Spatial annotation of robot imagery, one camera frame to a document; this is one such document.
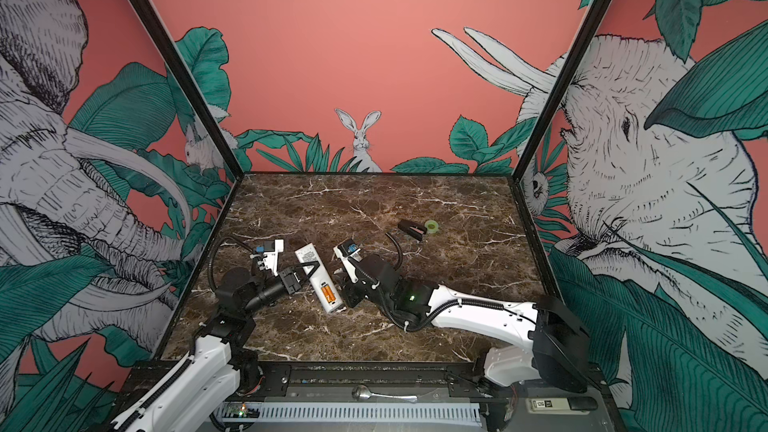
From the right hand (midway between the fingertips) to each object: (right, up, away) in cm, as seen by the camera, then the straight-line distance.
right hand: (331, 275), depth 71 cm
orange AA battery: (-2, -6, +5) cm, 8 cm away
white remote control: (-4, -2, +4) cm, 6 cm away
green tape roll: (+28, +9, +33) cm, 45 cm away
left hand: (-4, +2, +3) cm, 6 cm away
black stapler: (+23, +7, +31) cm, 39 cm away
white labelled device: (+56, -29, -3) cm, 64 cm away
